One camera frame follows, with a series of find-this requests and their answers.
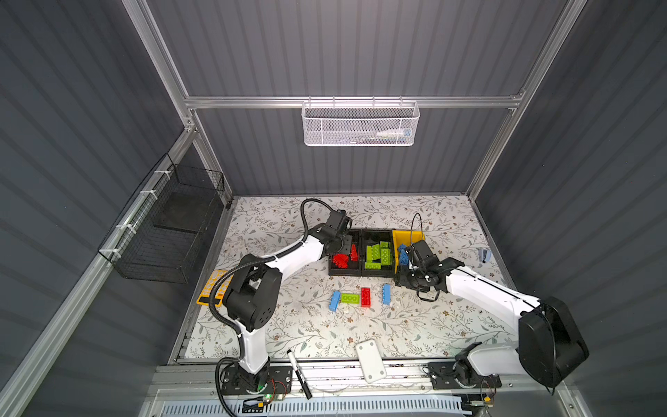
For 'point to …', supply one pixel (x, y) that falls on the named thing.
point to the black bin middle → (370, 237)
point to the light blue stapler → (485, 255)
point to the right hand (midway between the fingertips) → (403, 279)
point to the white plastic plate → (371, 361)
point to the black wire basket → (160, 234)
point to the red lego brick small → (353, 255)
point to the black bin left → (348, 264)
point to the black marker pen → (297, 370)
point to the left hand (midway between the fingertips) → (350, 244)
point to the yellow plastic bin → (406, 237)
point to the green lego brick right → (369, 254)
